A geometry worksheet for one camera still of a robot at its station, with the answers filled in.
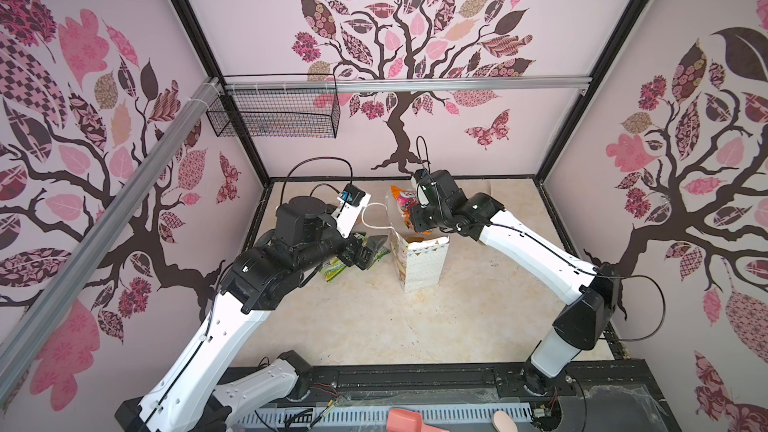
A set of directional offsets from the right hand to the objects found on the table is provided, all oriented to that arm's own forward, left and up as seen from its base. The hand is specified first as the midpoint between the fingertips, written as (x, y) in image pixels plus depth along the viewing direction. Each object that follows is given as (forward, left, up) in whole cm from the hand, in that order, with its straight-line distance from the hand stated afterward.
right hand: (414, 209), depth 78 cm
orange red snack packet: (0, +3, +4) cm, 4 cm away
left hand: (-14, +12, +10) cm, 21 cm away
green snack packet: (-6, +25, -21) cm, 33 cm away
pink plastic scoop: (-45, +3, -24) cm, 51 cm away
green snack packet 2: (0, +9, -22) cm, 24 cm away
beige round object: (-45, -19, -23) cm, 54 cm away
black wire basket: (+58, +53, -8) cm, 79 cm away
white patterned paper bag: (-12, -1, -7) cm, 14 cm away
